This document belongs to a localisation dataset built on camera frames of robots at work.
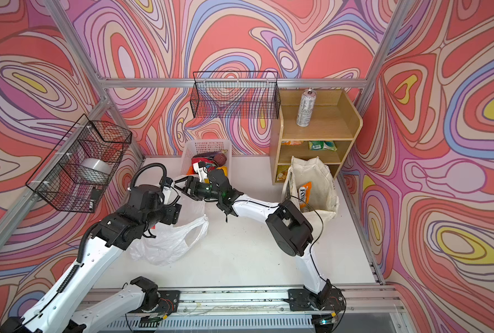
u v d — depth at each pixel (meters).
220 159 1.11
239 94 0.96
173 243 0.72
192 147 1.15
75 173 0.74
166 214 0.64
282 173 1.06
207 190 0.73
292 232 0.55
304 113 0.82
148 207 0.53
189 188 0.72
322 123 0.89
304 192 0.91
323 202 0.86
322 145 0.99
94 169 0.70
